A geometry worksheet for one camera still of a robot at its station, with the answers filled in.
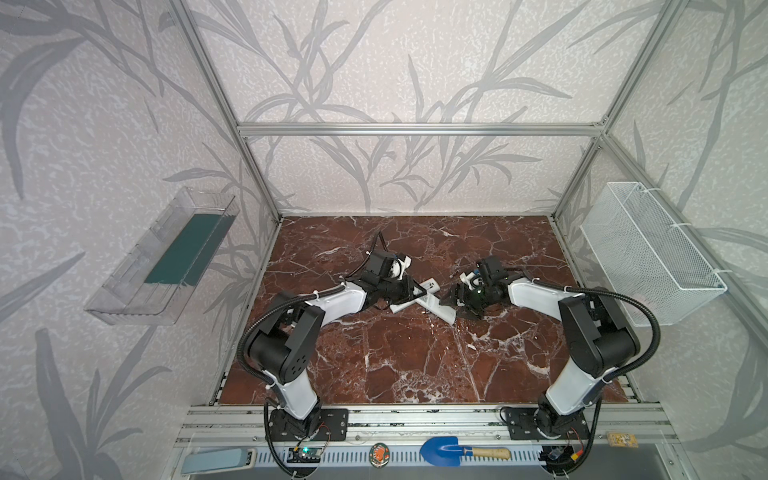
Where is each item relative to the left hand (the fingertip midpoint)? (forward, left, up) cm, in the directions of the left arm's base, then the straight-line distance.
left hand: (429, 285), depth 87 cm
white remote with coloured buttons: (-5, -5, -7) cm, 10 cm away
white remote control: (+6, -2, -11) cm, 12 cm away
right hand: (-1, -6, -7) cm, 9 cm away
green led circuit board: (-40, +31, -13) cm, 52 cm away
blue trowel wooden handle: (-39, -3, -10) cm, 41 cm away
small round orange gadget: (-40, +13, -10) cm, 43 cm away
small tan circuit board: (-37, -46, -9) cm, 59 cm away
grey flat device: (-42, +52, -8) cm, 67 cm away
